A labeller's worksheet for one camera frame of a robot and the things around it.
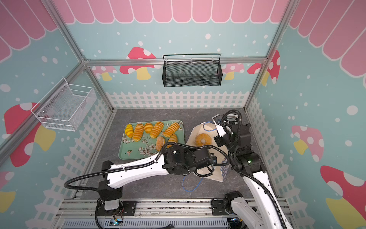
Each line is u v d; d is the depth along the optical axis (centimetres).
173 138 99
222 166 50
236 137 46
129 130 102
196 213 74
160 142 94
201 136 94
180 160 43
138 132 102
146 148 97
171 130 102
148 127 103
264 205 40
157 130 102
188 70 94
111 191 42
